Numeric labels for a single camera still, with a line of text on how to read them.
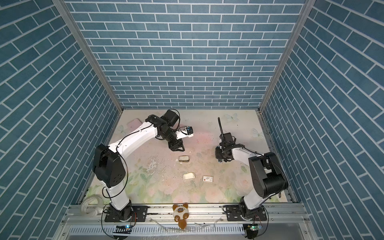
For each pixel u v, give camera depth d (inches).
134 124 43.1
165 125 25.1
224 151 27.6
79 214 28.6
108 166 17.8
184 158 35.7
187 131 29.0
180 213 28.4
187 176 34.1
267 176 18.2
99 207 29.1
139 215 29.0
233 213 29.0
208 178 33.3
